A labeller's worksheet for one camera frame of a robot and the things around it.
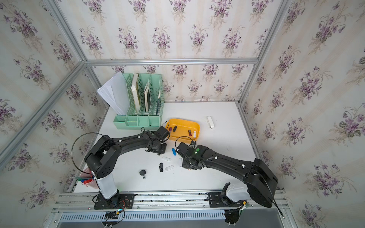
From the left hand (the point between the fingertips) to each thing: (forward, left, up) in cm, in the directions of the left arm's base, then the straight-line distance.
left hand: (163, 152), depth 92 cm
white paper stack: (+33, +34, +22) cm, 52 cm away
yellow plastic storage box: (+16, -14, +1) cm, 21 cm away
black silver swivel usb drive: (-10, +1, 0) cm, 10 cm away
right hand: (-11, -16, +7) cm, 21 cm away
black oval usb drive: (+18, -7, +1) cm, 20 cm away
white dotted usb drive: (+13, -22, +3) cm, 25 cm away
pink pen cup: (-16, +39, +8) cm, 43 cm away
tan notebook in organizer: (+35, +13, +21) cm, 42 cm away
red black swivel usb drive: (+14, -18, +2) cm, 23 cm away
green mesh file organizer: (+39, +11, +20) cm, 45 cm away
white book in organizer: (+33, +19, +24) cm, 45 cm away
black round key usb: (-14, +11, +4) cm, 18 cm away
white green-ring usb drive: (-5, -2, +2) cm, 6 cm away
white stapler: (+22, -34, +4) cm, 41 cm away
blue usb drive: (0, -7, +1) cm, 7 cm away
